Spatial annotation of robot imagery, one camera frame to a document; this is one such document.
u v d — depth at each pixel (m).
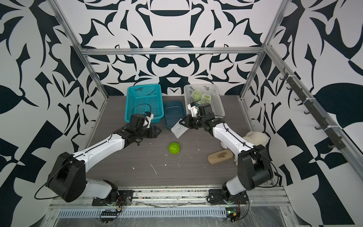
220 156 0.85
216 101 1.09
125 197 0.75
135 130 0.67
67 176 0.42
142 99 1.19
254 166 0.44
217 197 0.74
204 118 0.66
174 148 0.86
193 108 0.78
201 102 1.10
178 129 0.80
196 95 1.12
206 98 1.08
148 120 0.71
